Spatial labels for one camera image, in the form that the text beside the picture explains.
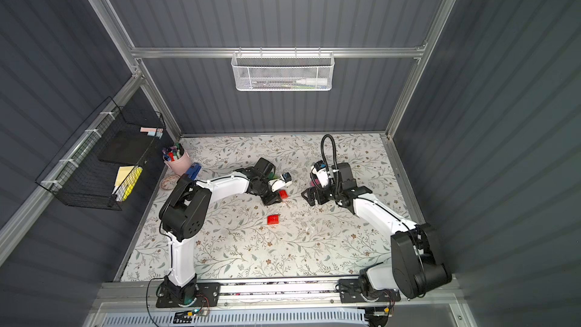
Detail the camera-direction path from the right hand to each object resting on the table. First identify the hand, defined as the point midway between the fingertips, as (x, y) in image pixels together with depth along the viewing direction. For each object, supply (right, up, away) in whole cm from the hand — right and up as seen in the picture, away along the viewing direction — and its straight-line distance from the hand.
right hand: (316, 189), depth 87 cm
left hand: (-16, -4, +10) cm, 19 cm away
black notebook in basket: (-67, +16, -9) cm, 70 cm away
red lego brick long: (-13, -3, +9) cm, 16 cm away
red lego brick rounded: (-17, -13, +3) cm, 22 cm away
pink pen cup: (-59, +12, +9) cm, 61 cm away
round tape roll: (-66, +1, +15) cm, 68 cm away
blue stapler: (-55, +6, +17) cm, 58 cm away
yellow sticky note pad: (-55, +7, -24) cm, 61 cm away
